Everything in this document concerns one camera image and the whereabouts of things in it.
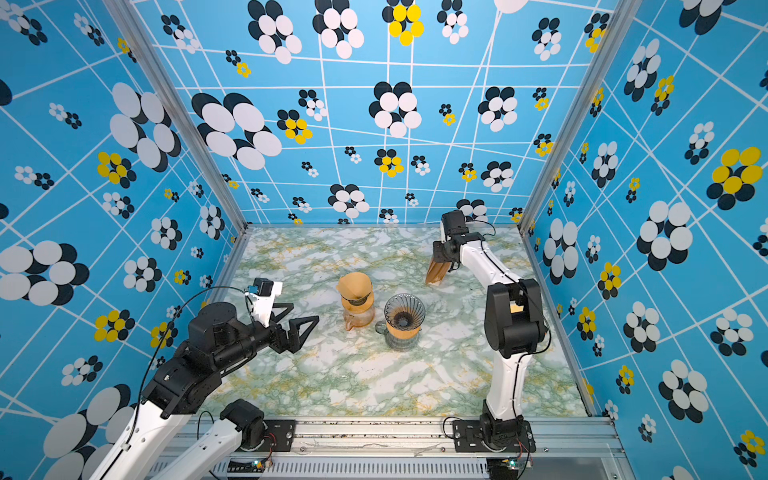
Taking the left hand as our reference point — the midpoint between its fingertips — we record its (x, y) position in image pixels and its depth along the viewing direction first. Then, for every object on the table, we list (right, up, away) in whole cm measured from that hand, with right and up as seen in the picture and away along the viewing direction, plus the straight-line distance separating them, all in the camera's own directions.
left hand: (306, 312), depth 66 cm
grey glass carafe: (+20, -13, +19) cm, 31 cm away
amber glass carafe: (+8, -8, +27) cm, 30 cm away
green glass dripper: (+9, +1, +20) cm, 22 cm away
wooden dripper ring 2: (+22, -9, +15) cm, 28 cm away
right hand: (+38, +14, +33) cm, 52 cm away
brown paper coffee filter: (+8, +6, +20) cm, 22 cm away
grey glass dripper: (+23, -3, +16) cm, 28 cm away
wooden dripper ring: (+9, -2, +20) cm, 23 cm away
